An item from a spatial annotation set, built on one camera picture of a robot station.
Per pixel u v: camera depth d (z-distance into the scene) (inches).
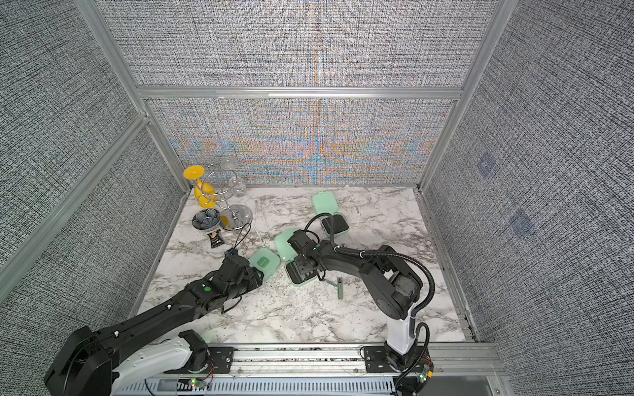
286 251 37.0
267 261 36.4
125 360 18.0
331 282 35.1
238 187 39.4
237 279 25.8
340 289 34.6
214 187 38.5
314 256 25.9
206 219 41.6
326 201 43.5
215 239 39.1
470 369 29.5
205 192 36.1
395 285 19.4
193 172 35.4
